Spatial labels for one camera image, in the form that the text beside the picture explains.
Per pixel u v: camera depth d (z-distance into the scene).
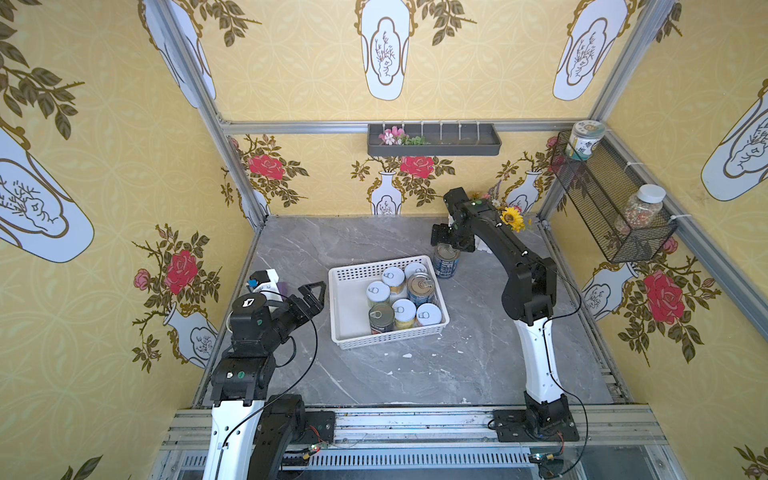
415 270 0.98
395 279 0.97
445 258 0.95
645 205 0.65
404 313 0.88
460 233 0.84
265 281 0.62
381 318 0.82
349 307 0.95
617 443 0.72
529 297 0.60
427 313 0.88
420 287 0.91
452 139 0.92
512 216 0.94
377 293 0.92
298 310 0.60
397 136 0.88
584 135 0.84
